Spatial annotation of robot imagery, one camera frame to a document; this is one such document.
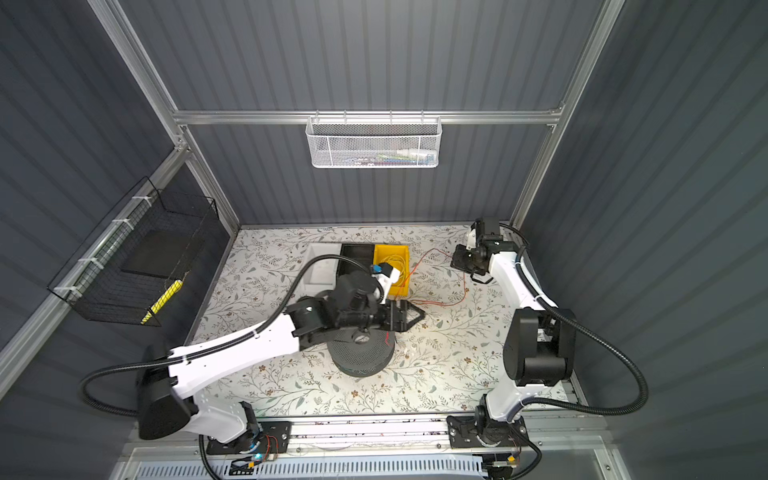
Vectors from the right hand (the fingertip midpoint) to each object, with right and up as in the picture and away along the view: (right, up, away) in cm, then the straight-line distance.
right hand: (460, 262), depth 90 cm
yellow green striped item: (-74, -9, -22) cm, 78 cm away
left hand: (-15, -11, -23) cm, 30 cm away
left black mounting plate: (-52, -43, -18) cm, 69 cm away
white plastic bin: (-47, -5, +18) cm, 51 cm away
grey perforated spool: (-30, -28, -2) cm, 41 cm away
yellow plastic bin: (-24, +4, +18) cm, 30 cm away
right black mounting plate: (-1, -42, -17) cm, 45 cm away
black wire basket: (-85, -4, -28) cm, 89 cm away
